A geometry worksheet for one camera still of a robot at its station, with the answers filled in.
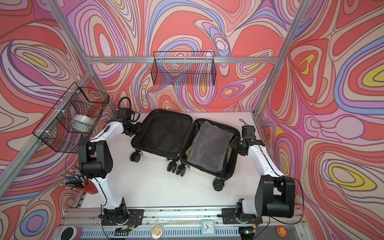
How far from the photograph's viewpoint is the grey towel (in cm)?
83

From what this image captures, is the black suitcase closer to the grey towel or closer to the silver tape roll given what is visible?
the grey towel

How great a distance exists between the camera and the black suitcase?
829 millimetres

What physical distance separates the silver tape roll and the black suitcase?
→ 200 mm
